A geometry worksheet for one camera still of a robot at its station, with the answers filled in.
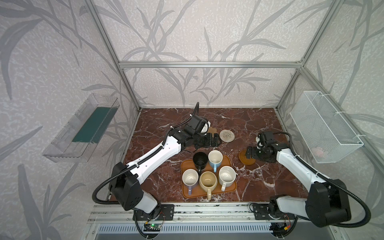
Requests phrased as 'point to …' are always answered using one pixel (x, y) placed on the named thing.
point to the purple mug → (190, 178)
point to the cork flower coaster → (212, 130)
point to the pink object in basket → (317, 151)
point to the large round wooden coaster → (243, 159)
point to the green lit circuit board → (152, 227)
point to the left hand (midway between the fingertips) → (217, 139)
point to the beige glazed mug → (208, 181)
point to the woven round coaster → (227, 135)
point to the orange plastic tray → (197, 191)
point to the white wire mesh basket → (329, 137)
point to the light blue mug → (215, 158)
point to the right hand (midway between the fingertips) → (253, 150)
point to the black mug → (200, 159)
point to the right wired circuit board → (280, 229)
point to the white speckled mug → (226, 175)
